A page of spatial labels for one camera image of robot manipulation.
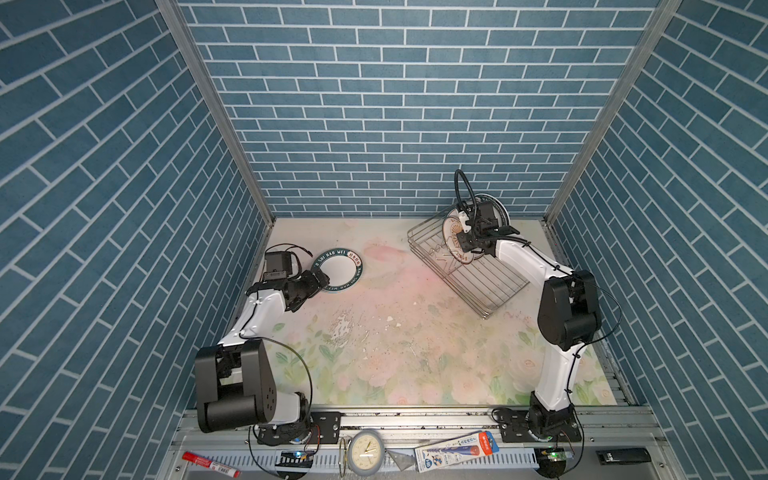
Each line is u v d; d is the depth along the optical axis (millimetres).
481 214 753
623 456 672
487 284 993
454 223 1012
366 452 668
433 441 725
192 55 765
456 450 697
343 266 1050
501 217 992
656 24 722
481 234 750
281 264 693
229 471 670
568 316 523
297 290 763
